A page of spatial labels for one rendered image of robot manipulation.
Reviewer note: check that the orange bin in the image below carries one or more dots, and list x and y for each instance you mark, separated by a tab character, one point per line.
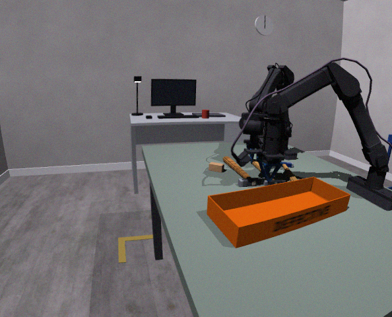
249	216

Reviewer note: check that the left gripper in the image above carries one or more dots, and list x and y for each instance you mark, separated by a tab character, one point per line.
267	153

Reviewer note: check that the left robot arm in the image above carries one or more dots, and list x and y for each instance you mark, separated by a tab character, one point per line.
348	87

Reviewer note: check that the hammer with grey head and wooden handle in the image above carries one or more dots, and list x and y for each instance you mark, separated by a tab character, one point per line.
266	183

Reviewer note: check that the small tan block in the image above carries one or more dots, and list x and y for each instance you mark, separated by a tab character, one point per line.
217	167

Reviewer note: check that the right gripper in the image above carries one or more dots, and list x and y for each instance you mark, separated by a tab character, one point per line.
252	143

